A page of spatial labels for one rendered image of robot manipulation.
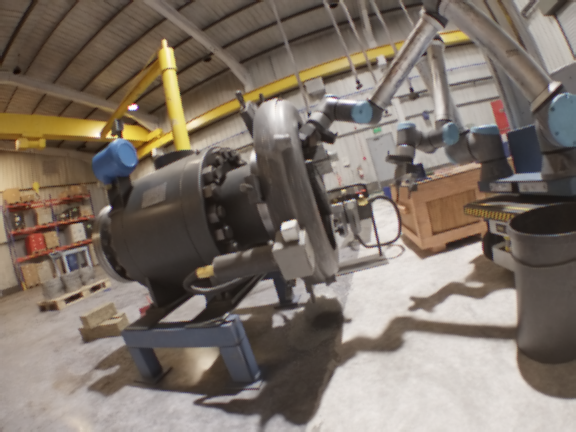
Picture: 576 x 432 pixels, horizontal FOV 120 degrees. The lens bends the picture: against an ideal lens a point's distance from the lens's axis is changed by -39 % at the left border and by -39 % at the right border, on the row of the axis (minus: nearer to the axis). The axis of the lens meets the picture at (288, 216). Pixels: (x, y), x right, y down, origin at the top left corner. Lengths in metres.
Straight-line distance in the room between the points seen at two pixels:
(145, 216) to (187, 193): 0.22
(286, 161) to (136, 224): 0.67
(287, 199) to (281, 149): 0.14
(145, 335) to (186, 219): 0.50
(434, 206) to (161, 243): 1.56
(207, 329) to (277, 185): 0.53
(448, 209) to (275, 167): 1.36
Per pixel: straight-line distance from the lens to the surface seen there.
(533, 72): 0.96
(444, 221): 1.89
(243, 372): 1.00
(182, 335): 1.03
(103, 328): 2.16
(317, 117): 1.06
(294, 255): 0.70
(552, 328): 0.81
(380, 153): 11.74
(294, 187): 0.76
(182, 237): 1.02
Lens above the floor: 0.58
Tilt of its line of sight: 3 degrees down
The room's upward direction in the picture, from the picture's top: 15 degrees counter-clockwise
